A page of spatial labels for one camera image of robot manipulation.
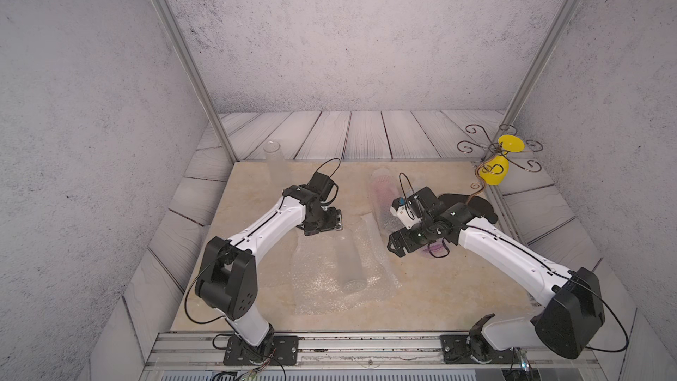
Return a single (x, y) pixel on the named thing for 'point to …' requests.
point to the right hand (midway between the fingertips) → (402, 241)
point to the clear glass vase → (275, 161)
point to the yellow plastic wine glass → (494, 169)
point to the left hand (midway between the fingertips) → (337, 228)
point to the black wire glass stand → (482, 137)
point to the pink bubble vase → (385, 189)
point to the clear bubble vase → (351, 266)
